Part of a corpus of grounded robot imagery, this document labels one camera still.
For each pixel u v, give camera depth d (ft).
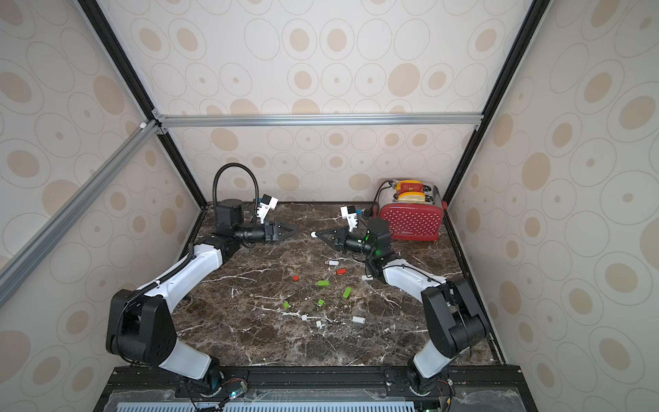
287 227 2.62
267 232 2.29
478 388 2.43
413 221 3.19
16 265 1.69
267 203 2.44
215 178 2.09
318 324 2.79
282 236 2.30
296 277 3.18
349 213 2.50
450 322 1.48
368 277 3.09
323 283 3.11
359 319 2.81
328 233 2.48
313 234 2.51
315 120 2.87
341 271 3.19
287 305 2.93
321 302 2.94
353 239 2.38
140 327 1.42
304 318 2.82
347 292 3.02
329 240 2.39
